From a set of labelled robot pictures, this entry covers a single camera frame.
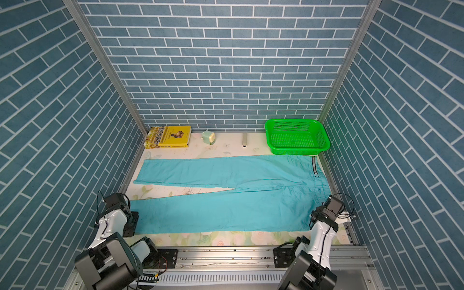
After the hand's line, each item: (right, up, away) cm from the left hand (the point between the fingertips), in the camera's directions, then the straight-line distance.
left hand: (136, 221), depth 83 cm
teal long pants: (+63, +11, +9) cm, 64 cm away
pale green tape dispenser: (+29, +41, +27) cm, 57 cm away
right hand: (+91, +4, 0) cm, 91 cm away
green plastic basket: (+86, +42, +36) cm, 102 cm away
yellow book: (0, +42, +32) cm, 52 cm away
